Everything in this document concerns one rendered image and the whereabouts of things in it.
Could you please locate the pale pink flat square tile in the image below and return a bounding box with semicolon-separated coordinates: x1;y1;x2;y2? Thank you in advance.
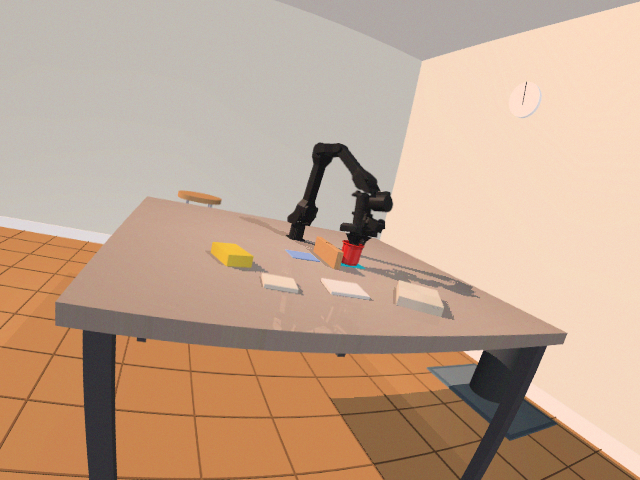
321;278;370;300

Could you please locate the yellow rectangular block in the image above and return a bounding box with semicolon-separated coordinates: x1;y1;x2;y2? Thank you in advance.
211;242;254;268

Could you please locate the red plastic cup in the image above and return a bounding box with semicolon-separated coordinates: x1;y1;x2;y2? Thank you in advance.
342;240;365;266

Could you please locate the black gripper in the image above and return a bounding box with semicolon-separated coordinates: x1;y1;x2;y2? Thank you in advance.
340;209;377;246

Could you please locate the beige rectangular block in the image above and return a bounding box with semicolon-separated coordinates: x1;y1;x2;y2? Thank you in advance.
396;280;444;317

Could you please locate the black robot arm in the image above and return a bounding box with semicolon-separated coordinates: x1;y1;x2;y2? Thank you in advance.
286;142;393;242

